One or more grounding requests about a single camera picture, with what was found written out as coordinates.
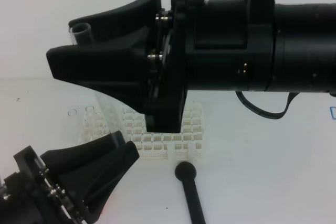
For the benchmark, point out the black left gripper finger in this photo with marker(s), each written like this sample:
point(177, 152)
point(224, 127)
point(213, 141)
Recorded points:
point(66, 167)
point(101, 178)

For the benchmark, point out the blue square sticker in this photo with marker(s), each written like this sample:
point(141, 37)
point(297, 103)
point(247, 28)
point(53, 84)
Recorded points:
point(333, 112)

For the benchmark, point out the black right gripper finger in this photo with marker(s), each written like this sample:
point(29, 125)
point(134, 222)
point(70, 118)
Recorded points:
point(118, 67)
point(121, 21)

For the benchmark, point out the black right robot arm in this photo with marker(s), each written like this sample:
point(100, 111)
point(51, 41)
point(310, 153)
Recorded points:
point(149, 58)

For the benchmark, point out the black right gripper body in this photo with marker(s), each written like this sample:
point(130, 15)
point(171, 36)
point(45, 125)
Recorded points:
point(214, 45)

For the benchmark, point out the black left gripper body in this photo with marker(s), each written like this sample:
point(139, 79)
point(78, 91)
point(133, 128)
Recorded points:
point(30, 196)

